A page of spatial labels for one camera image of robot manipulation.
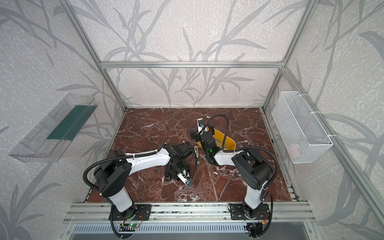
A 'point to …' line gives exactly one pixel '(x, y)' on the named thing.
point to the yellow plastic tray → (221, 141)
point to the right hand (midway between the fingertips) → (200, 120)
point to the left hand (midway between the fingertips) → (189, 169)
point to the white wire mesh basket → (301, 134)
